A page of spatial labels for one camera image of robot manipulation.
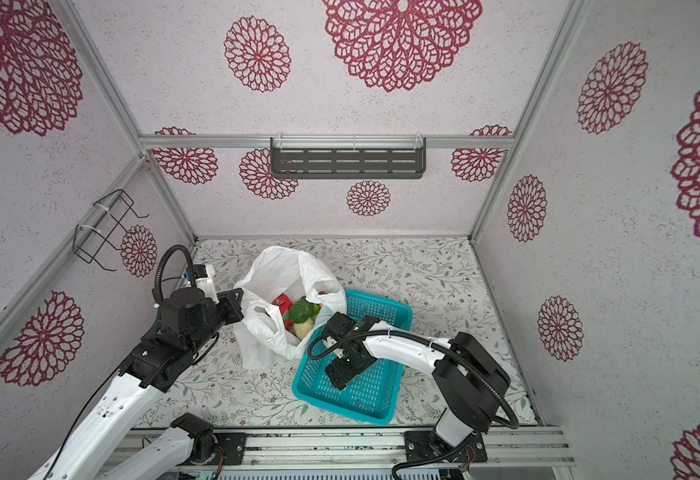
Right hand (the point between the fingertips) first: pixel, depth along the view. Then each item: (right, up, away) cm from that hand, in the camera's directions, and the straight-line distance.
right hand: (343, 370), depth 83 cm
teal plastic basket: (+8, -7, -1) cm, 11 cm away
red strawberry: (-6, +22, 0) cm, 22 cm away
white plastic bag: (-19, +12, -12) cm, 26 cm away
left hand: (-25, +22, -10) cm, 34 cm away
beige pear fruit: (-13, +10, +7) cm, 17 cm away
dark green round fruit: (-12, +16, +4) cm, 21 cm away
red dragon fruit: (-18, +18, +9) cm, 27 cm away
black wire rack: (-63, +45, -2) cm, 77 cm away
